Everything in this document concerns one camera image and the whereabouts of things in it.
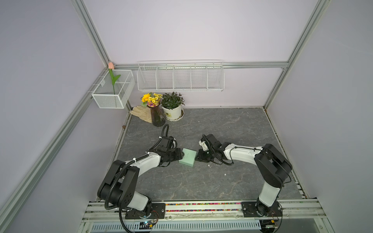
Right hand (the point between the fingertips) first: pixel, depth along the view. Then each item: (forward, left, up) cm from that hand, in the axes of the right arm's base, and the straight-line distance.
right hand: (195, 158), depth 89 cm
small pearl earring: (-4, -9, -2) cm, 10 cm away
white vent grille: (-34, +34, -3) cm, 48 cm away
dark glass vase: (+30, +26, +7) cm, 40 cm away
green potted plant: (+35, +15, +16) cm, 42 cm away
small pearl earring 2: (-9, -18, -2) cm, 20 cm away
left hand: (+2, +9, 0) cm, 9 cm away
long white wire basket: (+48, +9, +28) cm, 56 cm away
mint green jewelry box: (+1, +4, +1) cm, 4 cm away
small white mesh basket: (+32, +49, +28) cm, 65 cm away
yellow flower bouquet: (+30, +28, +22) cm, 47 cm away
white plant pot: (+34, +16, +3) cm, 38 cm away
